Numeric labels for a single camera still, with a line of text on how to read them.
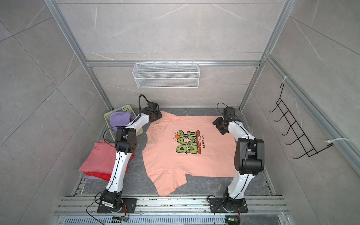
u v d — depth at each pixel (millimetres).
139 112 849
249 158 491
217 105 813
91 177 824
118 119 1036
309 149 590
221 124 741
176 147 955
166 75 1011
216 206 728
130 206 735
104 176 813
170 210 730
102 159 817
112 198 638
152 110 924
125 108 1125
